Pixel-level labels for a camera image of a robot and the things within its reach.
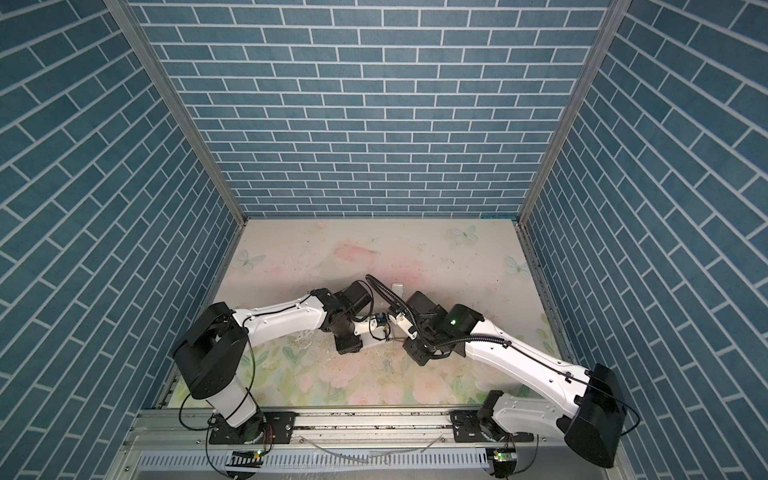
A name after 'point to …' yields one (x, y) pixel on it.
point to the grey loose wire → (372, 454)
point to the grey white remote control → (370, 333)
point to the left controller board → (245, 458)
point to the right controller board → (504, 460)
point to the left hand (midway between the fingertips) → (356, 339)
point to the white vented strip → (318, 460)
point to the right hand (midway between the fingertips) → (409, 342)
